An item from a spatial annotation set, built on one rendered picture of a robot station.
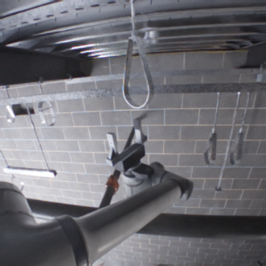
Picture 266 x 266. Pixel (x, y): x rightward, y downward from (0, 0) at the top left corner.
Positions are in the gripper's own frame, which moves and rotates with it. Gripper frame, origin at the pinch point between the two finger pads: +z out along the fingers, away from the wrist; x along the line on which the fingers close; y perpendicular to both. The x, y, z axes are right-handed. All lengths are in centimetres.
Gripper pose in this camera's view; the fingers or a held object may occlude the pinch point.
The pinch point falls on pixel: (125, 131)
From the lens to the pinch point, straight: 50.3
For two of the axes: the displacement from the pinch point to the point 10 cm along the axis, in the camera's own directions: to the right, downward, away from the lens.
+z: -1.4, -8.9, -4.3
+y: -7.6, -1.8, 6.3
